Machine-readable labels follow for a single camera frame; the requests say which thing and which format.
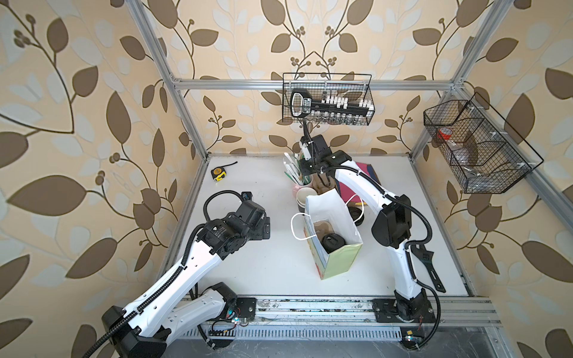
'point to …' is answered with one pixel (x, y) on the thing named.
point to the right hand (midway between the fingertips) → (303, 165)
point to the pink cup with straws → (294, 171)
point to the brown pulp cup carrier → (322, 228)
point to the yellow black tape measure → (218, 173)
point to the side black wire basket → (484, 153)
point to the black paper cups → (301, 195)
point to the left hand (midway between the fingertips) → (252, 223)
